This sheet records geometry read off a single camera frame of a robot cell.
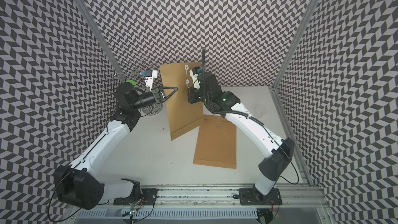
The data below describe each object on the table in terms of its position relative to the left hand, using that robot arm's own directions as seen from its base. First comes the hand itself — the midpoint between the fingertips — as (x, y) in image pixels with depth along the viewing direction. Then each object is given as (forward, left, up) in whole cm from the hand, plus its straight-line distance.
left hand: (177, 90), depth 65 cm
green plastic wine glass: (+17, +29, -11) cm, 35 cm away
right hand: (+3, -4, -5) cm, 8 cm away
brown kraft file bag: (-6, -18, -39) cm, 43 cm away
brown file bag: (-7, -1, -9) cm, 11 cm away
